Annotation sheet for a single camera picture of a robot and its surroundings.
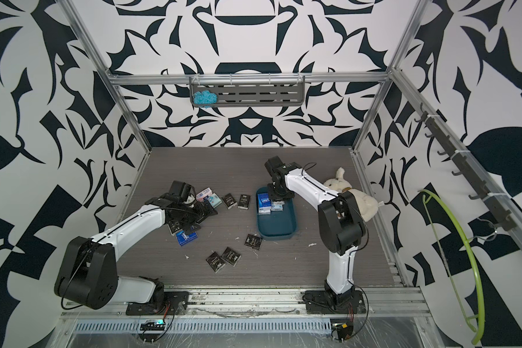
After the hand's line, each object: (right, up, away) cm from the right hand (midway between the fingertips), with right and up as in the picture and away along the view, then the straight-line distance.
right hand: (274, 193), depth 94 cm
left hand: (-27, -8, -6) cm, 29 cm away
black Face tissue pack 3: (-9, -18, -7) cm, 21 cm away
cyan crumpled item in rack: (-29, +40, -2) cm, 50 cm away
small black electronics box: (-42, -42, -20) cm, 62 cm away
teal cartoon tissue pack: (-26, -3, +3) cm, 26 cm away
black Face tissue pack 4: (-17, -23, -11) cm, 30 cm away
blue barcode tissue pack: (-4, -4, 0) cm, 6 cm away
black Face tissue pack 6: (-41, -13, -4) cm, 43 cm away
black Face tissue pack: (-19, -4, +4) cm, 20 cm away
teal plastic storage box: (+2, -13, -2) cm, 13 cm away
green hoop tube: (+44, -23, -44) cm, 66 cm away
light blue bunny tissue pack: (+1, -5, 0) cm, 5 cm away
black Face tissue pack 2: (-13, -4, +3) cm, 14 cm away
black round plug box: (+21, -42, -22) cm, 52 cm away
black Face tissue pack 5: (-22, -24, -12) cm, 35 cm away
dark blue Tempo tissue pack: (-36, -17, -7) cm, 41 cm away
